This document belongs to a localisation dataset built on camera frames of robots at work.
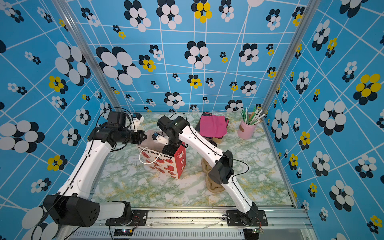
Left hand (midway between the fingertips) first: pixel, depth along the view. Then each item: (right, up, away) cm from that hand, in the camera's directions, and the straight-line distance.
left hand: (146, 135), depth 77 cm
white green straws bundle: (+62, +10, +16) cm, 64 cm away
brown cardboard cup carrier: (+35, -28, +5) cm, 45 cm away
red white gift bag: (+5, -8, -6) cm, 11 cm away
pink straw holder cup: (+60, +2, +22) cm, 63 cm away
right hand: (+13, -9, +3) cm, 16 cm away
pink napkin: (+38, +5, +28) cm, 48 cm away
